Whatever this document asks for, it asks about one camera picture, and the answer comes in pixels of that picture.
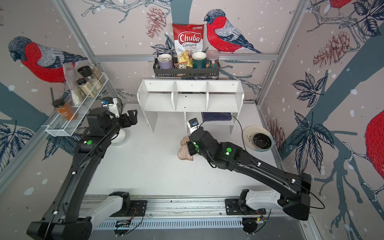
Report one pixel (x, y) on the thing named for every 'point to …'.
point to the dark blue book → (207, 116)
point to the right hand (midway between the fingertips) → (189, 137)
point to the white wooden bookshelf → (212, 102)
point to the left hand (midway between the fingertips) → (131, 109)
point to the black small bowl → (262, 141)
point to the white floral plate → (248, 133)
